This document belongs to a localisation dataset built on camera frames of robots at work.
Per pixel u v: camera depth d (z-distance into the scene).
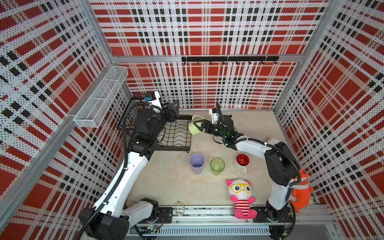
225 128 0.69
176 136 1.04
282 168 0.49
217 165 0.90
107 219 0.36
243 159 0.90
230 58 0.88
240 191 0.74
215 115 0.79
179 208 0.77
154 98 0.56
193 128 0.82
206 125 0.77
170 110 0.58
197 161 0.83
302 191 0.77
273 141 0.92
